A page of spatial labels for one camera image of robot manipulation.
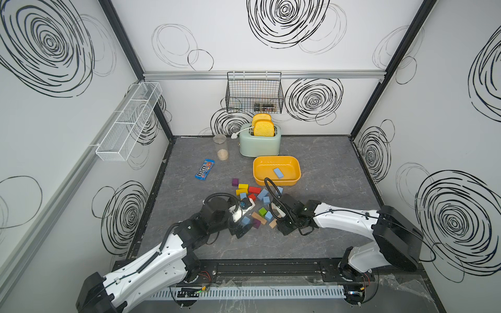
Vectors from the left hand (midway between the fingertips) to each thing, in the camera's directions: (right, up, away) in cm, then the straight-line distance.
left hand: (248, 211), depth 75 cm
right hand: (+14, -9, +9) cm, 20 cm away
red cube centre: (+2, +1, +19) cm, 19 cm away
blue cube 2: (-1, -7, +10) cm, 12 cm away
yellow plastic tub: (+19, +14, +28) cm, 36 cm away
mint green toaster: (+1, +27, +31) cm, 41 cm away
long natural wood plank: (+11, -8, +8) cm, 16 cm away
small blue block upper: (-3, +3, +17) cm, 18 cm away
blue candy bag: (-24, +14, +30) cm, 41 cm away
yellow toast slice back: (+5, +41, +24) cm, 48 cm away
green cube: (+6, -4, +12) cm, 14 cm away
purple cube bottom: (+3, -8, +10) cm, 14 cm away
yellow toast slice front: (+8, +35, +23) cm, 43 cm away
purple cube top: (-7, +8, +24) cm, 27 cm away
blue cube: (+16, +5, +21) cm, 26 cm away
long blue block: (+15, +12, +27) cm, 34 cm away
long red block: (+3, +4, +21) cm, 22 cm away
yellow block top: (-3, +6, +22) cm, 23 cm away
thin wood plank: (+4, -6, +12) cm, 14 cm away
